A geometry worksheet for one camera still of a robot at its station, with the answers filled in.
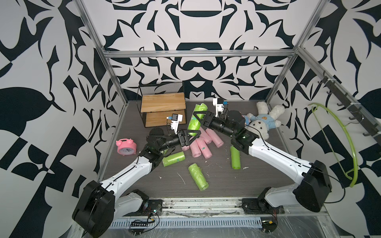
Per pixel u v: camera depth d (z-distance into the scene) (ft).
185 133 2.04
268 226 2.34
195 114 2.22
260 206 2.20
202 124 2.11
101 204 1.29
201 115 2.21
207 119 2.04
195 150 2.98
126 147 2.80
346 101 1.98
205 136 3.16
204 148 2.99
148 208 2.34
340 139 2.21
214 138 3.16
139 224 2.38
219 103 2.17
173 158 2.84
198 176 2.61
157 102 3.14
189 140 2.05
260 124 3.10
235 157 2.88
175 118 2.16
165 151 2.05
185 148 3.01
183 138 2.05
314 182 1.33
